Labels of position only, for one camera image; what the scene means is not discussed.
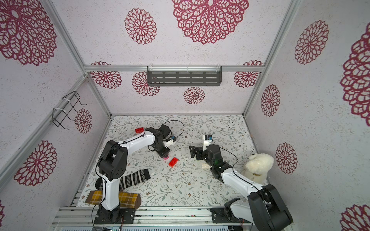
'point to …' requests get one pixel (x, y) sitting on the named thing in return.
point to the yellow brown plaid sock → (128, 199)
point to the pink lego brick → (165, 158)
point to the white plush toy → (257, 167)
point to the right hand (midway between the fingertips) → (195, 145)
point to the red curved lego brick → (139, 130)
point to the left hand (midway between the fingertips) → (164, 154)
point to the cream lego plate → (205, 165)
